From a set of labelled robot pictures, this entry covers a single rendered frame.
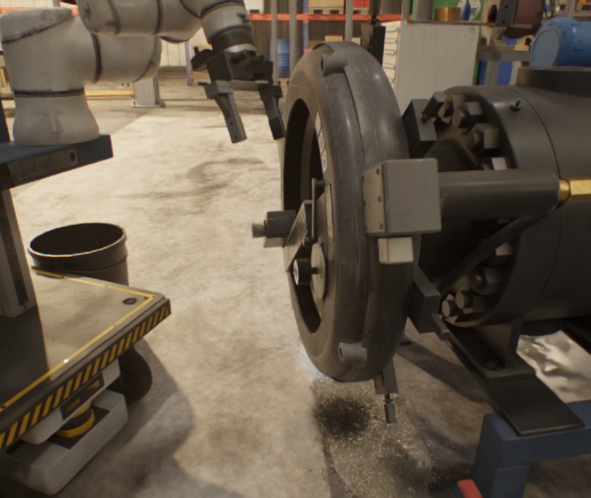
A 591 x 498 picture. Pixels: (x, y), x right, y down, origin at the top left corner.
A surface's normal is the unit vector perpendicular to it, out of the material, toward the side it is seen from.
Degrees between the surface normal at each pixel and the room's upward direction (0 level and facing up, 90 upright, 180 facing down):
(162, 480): 0
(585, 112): 31
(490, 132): 74
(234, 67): 66
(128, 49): 99
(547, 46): 90
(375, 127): 48
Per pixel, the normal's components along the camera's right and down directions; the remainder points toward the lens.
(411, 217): 0.16, 0.01
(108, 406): 0.00, -0.92
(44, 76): 0.42, 0.37
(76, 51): 0.70, 0.27
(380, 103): 0.10, -0.43
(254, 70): -0.51, 0.23
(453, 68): 0.07, 0.40
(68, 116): 0.73, -0.06
